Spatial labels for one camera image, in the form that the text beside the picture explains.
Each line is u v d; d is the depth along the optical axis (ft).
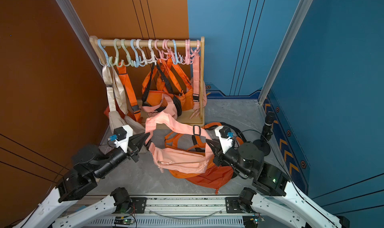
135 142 1.67
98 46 2.25
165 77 2.61
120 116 2.71
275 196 1.38
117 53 2.37
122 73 2.55
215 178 2.54
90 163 1.28
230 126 3.43
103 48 2.31
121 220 2.37
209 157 2.03
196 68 2.61
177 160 2.39
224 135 1.55
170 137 3.11
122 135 1.48
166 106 2.90
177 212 2.38
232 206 2.38
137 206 2.41
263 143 3.10
